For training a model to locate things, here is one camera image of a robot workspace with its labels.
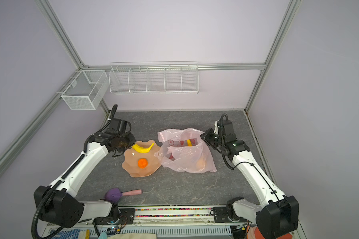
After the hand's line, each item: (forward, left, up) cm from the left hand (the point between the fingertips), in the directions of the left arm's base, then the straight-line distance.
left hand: (134, 142), depth 81 cm
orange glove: (-45, -58, -15) cm, 75 cm away
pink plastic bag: (-9, -28, +4) cm, 29 cm away
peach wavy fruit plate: (-1, +5, -15) cm, 16 cm away
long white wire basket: (+43, -10, +11) cm, 46 cm away
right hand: (-1, -35, +5) cm, 36 cm away
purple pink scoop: (-22, +12, -17) cm, 30 cm away
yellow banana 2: (+7, -31, -16) cm, 36 cm away
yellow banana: (-4, -4, -1) cm, 6 cm away
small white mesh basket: (+36, +34, +8) cm, 51 cm away
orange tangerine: (-6, -2, -15) cm, 16 cm away
